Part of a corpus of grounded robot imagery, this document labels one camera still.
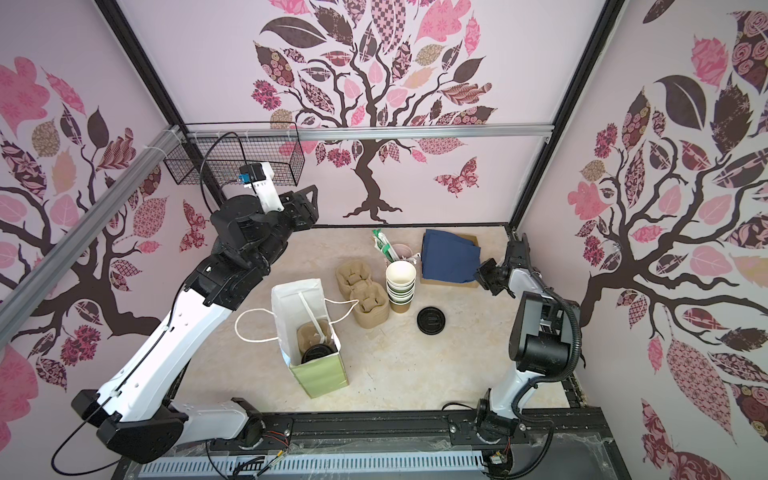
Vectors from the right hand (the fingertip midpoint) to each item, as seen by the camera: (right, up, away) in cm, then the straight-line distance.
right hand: (477, 270), depth 96 cm
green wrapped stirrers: (-31, +9, -3) cm, 33 cm away
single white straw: (-51, -14, -12) cm, 54 cm away
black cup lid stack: (-16, -16, -5) cm, 23 cm away
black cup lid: (-47, -19, -22) cm, 55 cm away
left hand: (-47, +18, -34) cm, 60 cm away
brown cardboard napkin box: (-10, -4, +1) cm, 11 cm away
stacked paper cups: (-26, -3, -14) cm, 29 cm away
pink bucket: (-24, +7, +5) cm, 26 cm away
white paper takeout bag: (-54, -8, -19) cm, 57 cm away
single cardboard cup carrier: (-54, -19, -7) cm, 57 cm away
